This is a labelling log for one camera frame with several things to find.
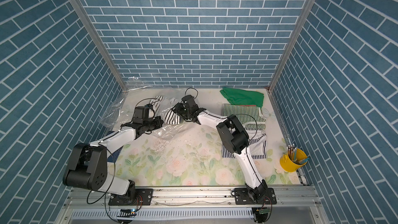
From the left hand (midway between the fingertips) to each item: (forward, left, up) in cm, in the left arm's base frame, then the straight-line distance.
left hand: (167, 121), depth 92 cm
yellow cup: (-25, -68, -4) cm, 72 cm away
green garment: (+25, -47, -6) cm, 54 cm away
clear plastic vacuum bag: (+15, +35, -7) cm, 38 cm away
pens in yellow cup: (-22, -64, +8) cm, 68 cm away
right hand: (+7, -3, +2) cm, 8 cm away
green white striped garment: (+8, -53, -5) cm, 54 cm away
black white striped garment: (+6, +2, +6) cm, 9 cm away
